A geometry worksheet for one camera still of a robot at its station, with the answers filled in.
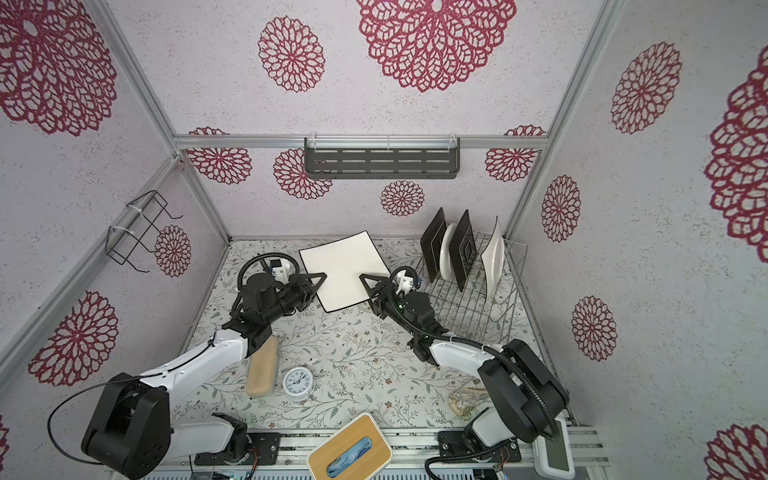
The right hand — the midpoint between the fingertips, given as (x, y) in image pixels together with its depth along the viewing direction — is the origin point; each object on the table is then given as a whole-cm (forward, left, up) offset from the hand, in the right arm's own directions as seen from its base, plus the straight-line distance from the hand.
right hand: (360, 277), depth 76 cm
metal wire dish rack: (+5, -34, -25) cm, 42 cm away
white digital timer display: (-34, -46, -22) cm, 61 cm away
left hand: (+2, +10, -3) cm, 11 cm away
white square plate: (+9, +6, -4) cm, 12 cm away
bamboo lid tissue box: (-35, 0, -22) cm, 42 cm away
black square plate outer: (+20, -20, -8) cm, 29 cm away
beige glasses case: (-17, +28, -21) cm, 39 cm away
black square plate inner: (+20, -30, -10) cm, 37 cm away
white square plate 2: (+15, -38, -9) cm, 42 cm away
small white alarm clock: (-20, +17, -22) cm, 34 cm away
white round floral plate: (+18, -25, -13) cm, 34 cm away
